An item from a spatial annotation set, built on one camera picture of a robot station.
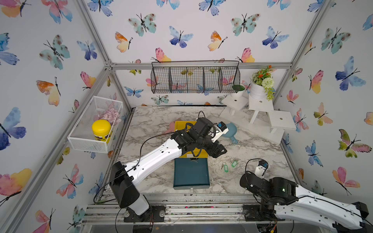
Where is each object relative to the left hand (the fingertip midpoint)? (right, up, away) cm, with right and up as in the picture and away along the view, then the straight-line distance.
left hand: (222, 145), depth 70 cm
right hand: (+11, -17, +4) cm, 20 cm away
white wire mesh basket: (-65, +4, -3) cm, 65 cm away
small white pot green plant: (+18, +34, +32) cm, 50 cm away
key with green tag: (+6, -17, +21) cm, 27 cm away
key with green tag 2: (+11, -14, +20) cm, 27 cm away
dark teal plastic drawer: (-15, -16, +9) cm, 24 cm away
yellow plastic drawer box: (-13, -2, -10) cm, 17 cm away
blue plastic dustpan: (+15, +5, +38) cm, 41 cm away
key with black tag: (-14, -10, +14) cm, 22 cm away
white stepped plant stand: (+30, +16, +34) cm, 48 cm away
